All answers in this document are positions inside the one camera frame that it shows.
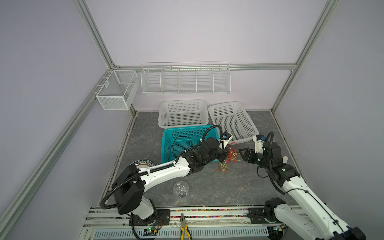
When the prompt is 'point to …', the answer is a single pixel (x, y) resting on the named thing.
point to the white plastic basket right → (232, 117)
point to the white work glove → (285, 159)
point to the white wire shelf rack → (186, 78)
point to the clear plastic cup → (181, 189)
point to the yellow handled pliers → (184, 227)
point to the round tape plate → (143, 164)
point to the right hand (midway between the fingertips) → (243, 151)
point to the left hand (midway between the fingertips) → (229, 146)
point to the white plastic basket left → (183, 113)
